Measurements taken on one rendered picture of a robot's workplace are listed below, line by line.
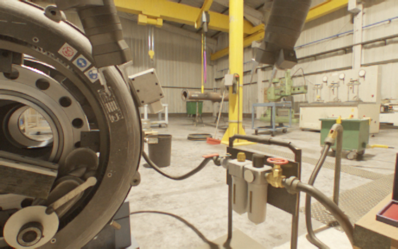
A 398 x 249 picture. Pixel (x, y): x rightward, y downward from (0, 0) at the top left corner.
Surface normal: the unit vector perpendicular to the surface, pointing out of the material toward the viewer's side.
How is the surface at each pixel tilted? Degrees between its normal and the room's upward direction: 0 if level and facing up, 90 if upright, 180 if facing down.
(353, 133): 90
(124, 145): 90
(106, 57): 113
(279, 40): 122
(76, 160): 90
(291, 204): 90
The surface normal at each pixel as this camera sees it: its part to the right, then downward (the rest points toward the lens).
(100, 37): -0.05, 0.59
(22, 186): 0.55, 0.06
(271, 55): 0.13, 0.47
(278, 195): -0.84, 0.04
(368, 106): 0.29, 0.07
